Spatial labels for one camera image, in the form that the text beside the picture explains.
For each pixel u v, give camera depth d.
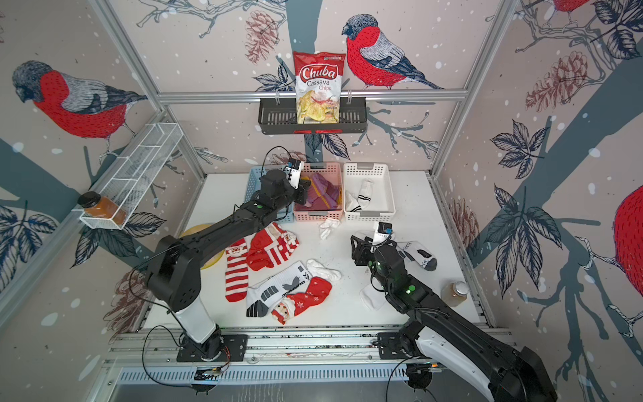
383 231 0.67
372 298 0.83
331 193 1.10
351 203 1.05
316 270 0.88
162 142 0.92
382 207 1.11
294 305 0.81
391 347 0.74
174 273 0.46
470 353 0.46
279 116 0.95
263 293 0.82
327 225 1.00
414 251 0.92
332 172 1.18
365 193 1.12
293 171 0.74
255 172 1.15
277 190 0.68
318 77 0.85
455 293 0.75
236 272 0.89
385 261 0.56
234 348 0.73
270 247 0.95
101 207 0.61
